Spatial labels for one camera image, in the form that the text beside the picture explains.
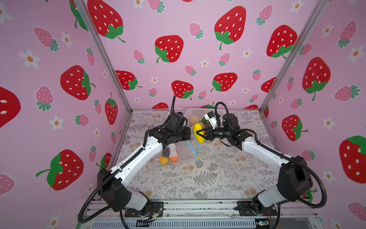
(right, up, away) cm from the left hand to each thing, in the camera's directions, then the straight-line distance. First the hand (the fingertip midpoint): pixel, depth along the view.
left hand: (191, 132), depth 77 cm
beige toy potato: (+3, +8, +30) cm, 32 cm away
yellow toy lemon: (-17, -18, +11) cm, 27 cm away
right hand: (+4, 0, +1) cm, 4 cm away
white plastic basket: (-1, +13, +33) cm, 36 cm away
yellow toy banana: (+3, +3, -2) cm, 5 cm away
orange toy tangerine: (-11, -17, +11) cm, 23 cm away
